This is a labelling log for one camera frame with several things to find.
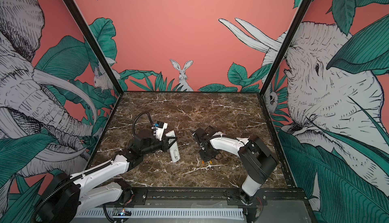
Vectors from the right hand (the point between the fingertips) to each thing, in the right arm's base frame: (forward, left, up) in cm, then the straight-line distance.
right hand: (205, 156), depth 87 cm
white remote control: (0, +17, +9) cm, 19 cm away
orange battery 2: (-3, +1, +1) cm, 4 cm away
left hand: (+5, +16, +15) cm, 22 cm away
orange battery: (-3, -3, -1) cm, 4 cm away
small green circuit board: (-27, +40, 0) cm, 48 cm away
